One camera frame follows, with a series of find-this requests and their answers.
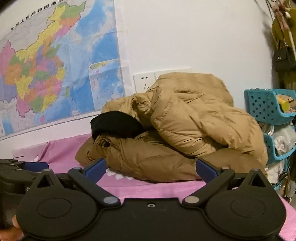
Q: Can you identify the white plastic bag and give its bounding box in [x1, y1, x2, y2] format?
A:
[268, 126, 296, 157]

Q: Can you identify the colourful wall map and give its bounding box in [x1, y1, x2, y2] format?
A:
[0, 0, 126, 141]

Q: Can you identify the person's left hand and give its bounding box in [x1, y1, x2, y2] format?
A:
[0, 215, 25, 241]

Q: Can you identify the hanging plush toy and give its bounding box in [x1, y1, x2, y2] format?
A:
[272, 0, 292, 32]

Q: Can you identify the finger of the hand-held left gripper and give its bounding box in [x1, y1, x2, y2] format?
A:
[23, 162, 49, 173]

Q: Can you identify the blue plastic basket rack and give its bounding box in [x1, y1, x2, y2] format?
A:
[244, 88, 296, 200]

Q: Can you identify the olive hanging garment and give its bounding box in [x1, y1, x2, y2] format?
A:
[271, 6, 296, 90]

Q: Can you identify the tan down jacket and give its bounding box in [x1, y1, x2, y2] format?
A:
[75, 72, 269, 183]

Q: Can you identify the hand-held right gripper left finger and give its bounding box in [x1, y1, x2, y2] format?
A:
[30, 158, 121, 208]

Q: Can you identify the black handbag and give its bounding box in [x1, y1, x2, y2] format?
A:
[274, 40, 296, 72]

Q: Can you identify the yellow item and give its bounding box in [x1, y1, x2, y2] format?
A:
[277, 97, 291, 112]

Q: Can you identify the pink printed bed sheet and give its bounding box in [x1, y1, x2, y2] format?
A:
[11, 133, 296, 241]

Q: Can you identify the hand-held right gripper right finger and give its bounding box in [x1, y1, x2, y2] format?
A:
[182, 158, 270, 208]

